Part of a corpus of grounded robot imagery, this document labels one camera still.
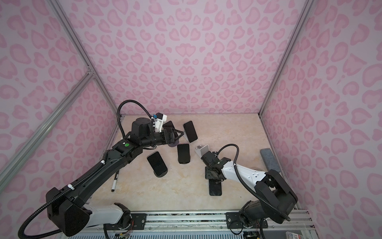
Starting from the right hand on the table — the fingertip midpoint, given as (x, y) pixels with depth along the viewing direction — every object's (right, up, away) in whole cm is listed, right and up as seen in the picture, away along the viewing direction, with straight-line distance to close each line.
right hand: (212, 174), depth 88 cm
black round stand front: (-29, +1, -2) cm, 30 cm away
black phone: (-13, +25, +13) cm, 31 cm away
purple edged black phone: (+1, -6, -6) cm, 9 cm away
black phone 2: (-17, +13, -1) cm, 21 cm away
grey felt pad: (+35, +8, +4) cm, 36 cm away
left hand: (-17, +24, -16) cm, 34 cm away
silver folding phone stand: (-7, +14, +2) cm, 16 cm away
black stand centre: (-17, +6, +3) cm, 19 cm away
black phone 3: (-31, +8, -6) cm, 33 cm away
